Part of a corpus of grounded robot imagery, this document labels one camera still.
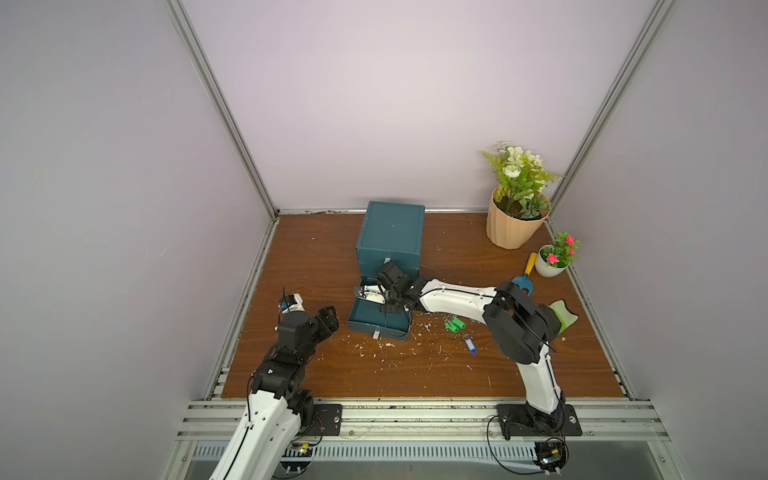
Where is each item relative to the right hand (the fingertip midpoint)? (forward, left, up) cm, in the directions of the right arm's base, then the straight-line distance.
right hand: (382, 283), depth 93 cm
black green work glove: (-8, -56, -6) cm, 57 cm away
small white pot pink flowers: (+7, -54, +4) cm, 54 cm away
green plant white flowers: (+25, -43, +22) cm, 55 cm away
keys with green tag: (-11, -22, -6) cm, 26 cm away
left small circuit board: (-43, +19, -7) cm, 48 cm away
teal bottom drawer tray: (-10, +4, -2) cm, 11 cm away
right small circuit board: (-42, -43, -8) cm, 61 cm away
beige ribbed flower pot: (+19, -43, +4) cm, 47 cm away
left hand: (-13, +14, +5) cm, 19 cm away
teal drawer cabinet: (+8, -3, +16) cm, 18 cm away
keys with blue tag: (-17, -27, -6) cm, 33 cm away
